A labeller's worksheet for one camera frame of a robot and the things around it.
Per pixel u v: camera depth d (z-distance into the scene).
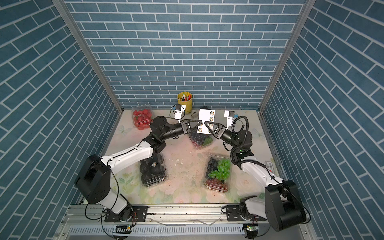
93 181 0.43
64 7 0.71
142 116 1.08
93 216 0.75
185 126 0.64
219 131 0.65
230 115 0.68
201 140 0.94
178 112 0.68
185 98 1.11
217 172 0.81
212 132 0.68
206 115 0.71
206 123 0.69
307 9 0.72
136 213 0.73
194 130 0.69
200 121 0.70
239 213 0.74
